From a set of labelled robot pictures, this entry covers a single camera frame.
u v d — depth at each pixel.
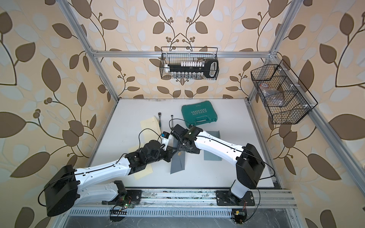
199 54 0.91
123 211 0.73
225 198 0.74
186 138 0.57
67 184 0.46
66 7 0.72
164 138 0.71
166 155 0.69
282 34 0.81
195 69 0.84
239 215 0.72
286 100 0.73
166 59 0.95
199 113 1.05
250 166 0.43
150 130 0.65
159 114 1.10
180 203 0.74
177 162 0.81
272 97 0.70
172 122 1.06
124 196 0.67
